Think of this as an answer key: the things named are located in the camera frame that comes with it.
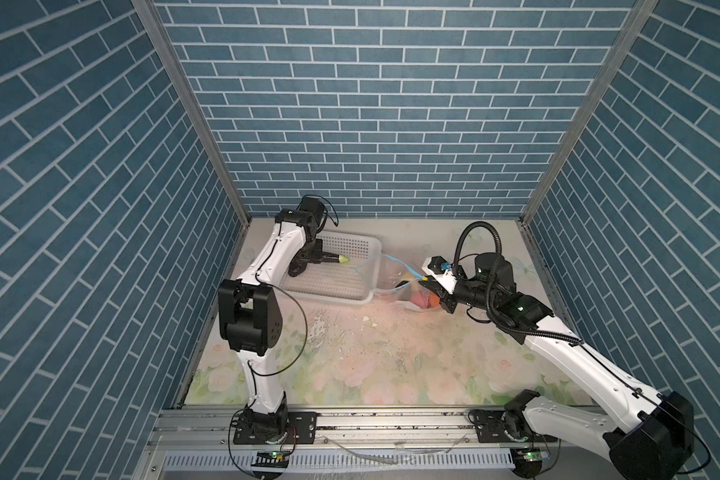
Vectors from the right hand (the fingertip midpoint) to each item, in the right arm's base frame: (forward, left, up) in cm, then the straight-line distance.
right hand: (421, 274), depth 74 cm
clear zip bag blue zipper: (+10, +7, -20) cm, 24 cm away
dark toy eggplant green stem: (+20, +28, -21) cm, 40 cm away
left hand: (+11, +34, -9) cm, 37 cm away
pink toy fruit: (-3, -1, -7) cm, 8 cm away
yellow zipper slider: (-2, -1, +2) cm, 3 cm away
